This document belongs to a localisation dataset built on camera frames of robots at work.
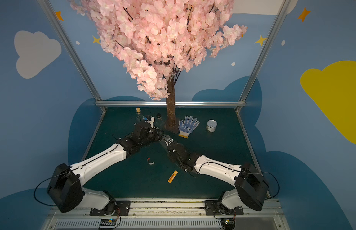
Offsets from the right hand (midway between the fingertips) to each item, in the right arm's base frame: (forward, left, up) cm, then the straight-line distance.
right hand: (175, 145), depth 84 cm
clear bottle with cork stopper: (+14, +24, +8) cm, 29 cm away
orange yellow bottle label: (-14, +1, -14) cm, 20 cm away
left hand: (+5, +8, +7) cm, 12 cm away
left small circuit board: (-40, +33, -16) cm, 54 cm away
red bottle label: (-7, +16, -13) cm, 22 cm away
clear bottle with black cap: (+10, +11, +7) cm, 16 cm away
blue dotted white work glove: (+27, -8, -13) cm, 32 cm away
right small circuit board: (-35, -30, -17) cm, 49 cm away
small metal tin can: (+23, -25, -8) cm, 35 cm away
